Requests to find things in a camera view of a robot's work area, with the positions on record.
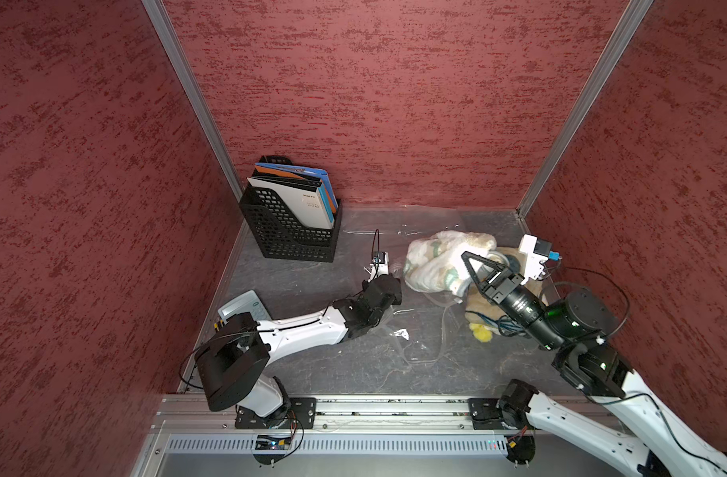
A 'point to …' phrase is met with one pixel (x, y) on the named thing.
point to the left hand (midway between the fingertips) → (392, 280)
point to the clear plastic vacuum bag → (420, 326)
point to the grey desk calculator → (248, 302)
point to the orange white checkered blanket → (481, 332)
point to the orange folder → (276, 171)
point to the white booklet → (304, 201)
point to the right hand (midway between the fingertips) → (455, 266)
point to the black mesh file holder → (279, 232)
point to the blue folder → (326, 185)
